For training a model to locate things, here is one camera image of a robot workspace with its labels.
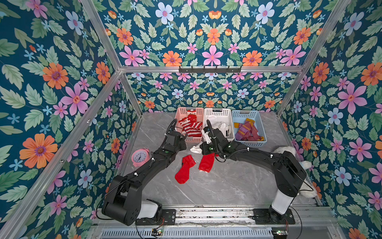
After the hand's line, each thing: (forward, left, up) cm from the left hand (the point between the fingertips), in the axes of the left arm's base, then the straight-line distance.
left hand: (183, 139), depth 89 cm
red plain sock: (-10, -13, -13) cm, 21 cm away
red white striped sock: (+16, -4, -9) cm, 19 cm away
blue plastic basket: (+26, -43, -11) cm, 51 cm away
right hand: (-4, -11, 0) cm, 12 cm away
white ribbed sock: (-6, -8, -2) cm, 10 cm away
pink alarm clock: (-4, +29, -10) cm, 31 cm away
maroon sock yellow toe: (+8, -43, -7) cm, 45 cm away
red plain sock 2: (-17, +2, -14) cm, 22 cm away
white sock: (+19, -22, -9) cm, 30 cm away
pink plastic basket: (+32, +3, -9) cm, 33 cm away
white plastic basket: (+26, -28, -12) cm, 40 cm away
